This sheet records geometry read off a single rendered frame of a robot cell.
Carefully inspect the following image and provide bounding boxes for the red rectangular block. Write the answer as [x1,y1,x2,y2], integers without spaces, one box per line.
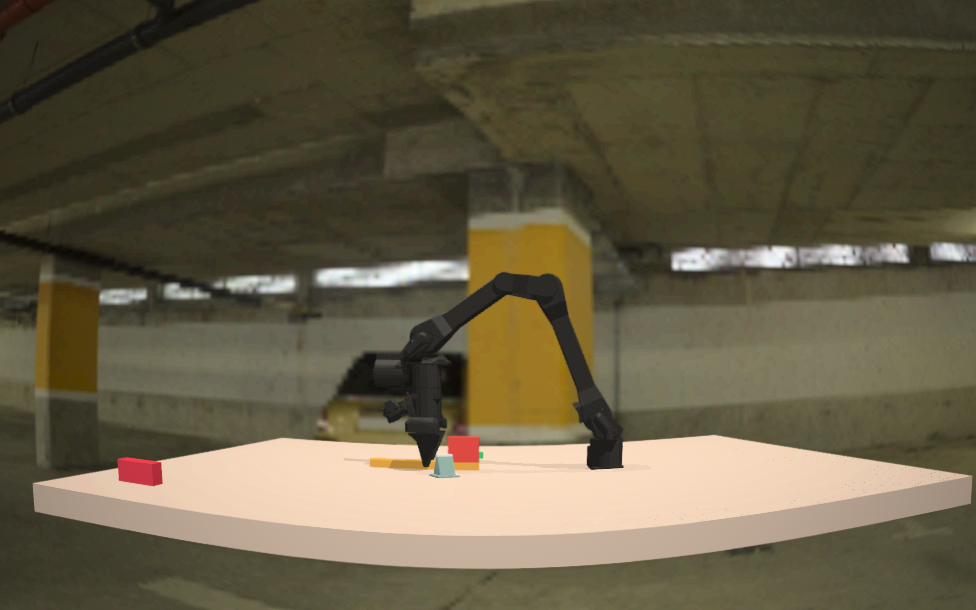
[117,457,163,486]

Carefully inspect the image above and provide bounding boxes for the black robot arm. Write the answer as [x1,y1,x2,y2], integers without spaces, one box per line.
[374,272,624,470]

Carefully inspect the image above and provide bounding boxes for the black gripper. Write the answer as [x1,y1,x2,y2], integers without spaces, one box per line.
[405,388,447,467]

